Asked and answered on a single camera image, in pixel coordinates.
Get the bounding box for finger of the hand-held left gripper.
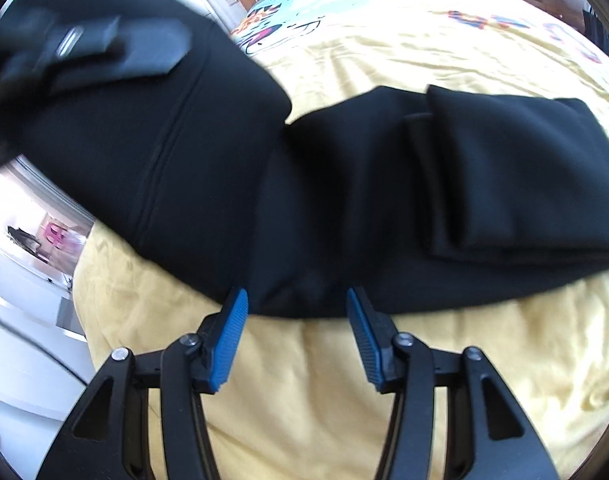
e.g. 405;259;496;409
34;15;193;93

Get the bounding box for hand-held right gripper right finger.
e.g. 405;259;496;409
345;287;560;480

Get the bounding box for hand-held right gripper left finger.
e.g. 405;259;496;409
34;287;249;480

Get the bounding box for black pants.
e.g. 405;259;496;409
4;0;609;321

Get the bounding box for yellow printed bed blanket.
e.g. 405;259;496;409
72;0;609;480

